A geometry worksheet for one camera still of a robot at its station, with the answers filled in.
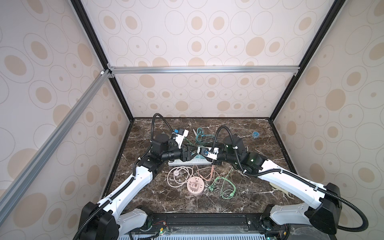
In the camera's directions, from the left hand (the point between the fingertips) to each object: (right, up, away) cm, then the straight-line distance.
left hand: (201, 150), depth 69 cm
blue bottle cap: (+42, +7, +41) cm, 58 cm away
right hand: (+2, +1, +4) cm, 5 cm away
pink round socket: (-3, -19, +17) cm, 26 cm away
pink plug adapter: (-3, -21, +10) cm, 23 cm away
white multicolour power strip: (-3, -4, -5) cm, 7 cm away
